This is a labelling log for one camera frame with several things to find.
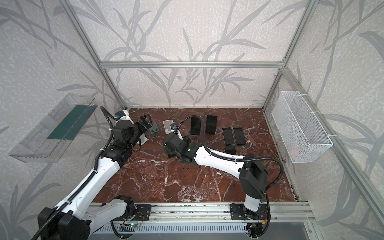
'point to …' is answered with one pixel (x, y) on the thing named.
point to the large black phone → (229, 139)
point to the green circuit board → (134, 225)
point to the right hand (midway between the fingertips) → (174, 136)
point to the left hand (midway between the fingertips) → (147, 113)
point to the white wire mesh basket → (303, 135)
